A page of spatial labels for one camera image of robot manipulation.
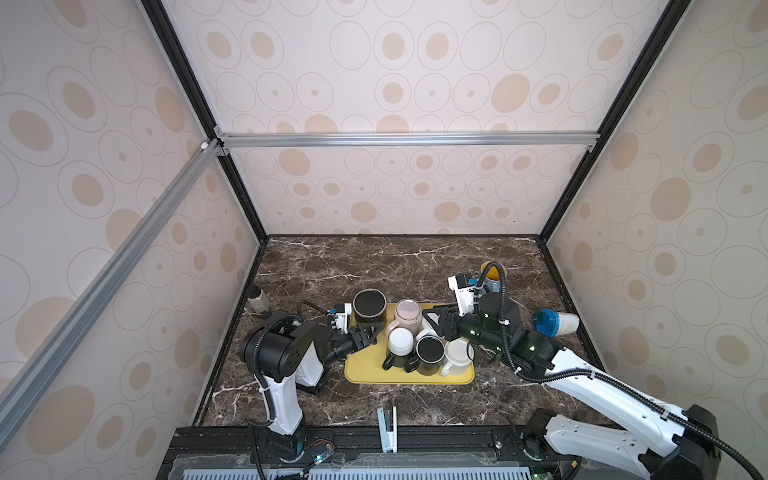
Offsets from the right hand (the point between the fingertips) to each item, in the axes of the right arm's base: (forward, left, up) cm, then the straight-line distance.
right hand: (429, 311), depth 72 cm
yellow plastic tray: (-5, +18, -21) cm, 28 cm away
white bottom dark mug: (-2, +7, -14) cm, 16 cm away
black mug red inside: (-4, -1, -14) cm, 15 cm away
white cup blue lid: (+6, -38, -18) cm, 43 cm away
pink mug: (+6, +4, -12) cm, 14 cm away
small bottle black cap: (+14, +51, -15) cm, 55 cm away
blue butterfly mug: (+19, -23, -13) cm, 33 cm away
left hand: (+3, +11, -13) cm, 17 cm away
